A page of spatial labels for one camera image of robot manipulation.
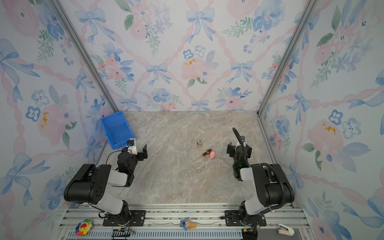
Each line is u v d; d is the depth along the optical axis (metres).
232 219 0.73
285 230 0.70
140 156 0.84
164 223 0.73
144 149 0.86
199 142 1.00
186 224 0.70
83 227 0.70
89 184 0.47
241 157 0.70
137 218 0.74
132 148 0.79
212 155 0.95
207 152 0.97
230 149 0.86
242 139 0.80
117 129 1.09
